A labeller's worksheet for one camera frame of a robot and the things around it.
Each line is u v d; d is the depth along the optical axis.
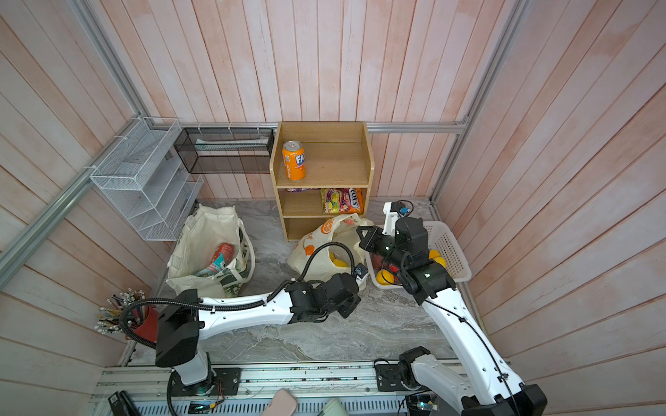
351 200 0.93
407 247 0.52
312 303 0.56
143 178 0.70
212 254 0.96
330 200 0.93
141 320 0.73
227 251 0.97
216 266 0.87
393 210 0.63
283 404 0.69
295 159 0.76
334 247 0.70
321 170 0.86
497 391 0.38
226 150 1.04
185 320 0.49
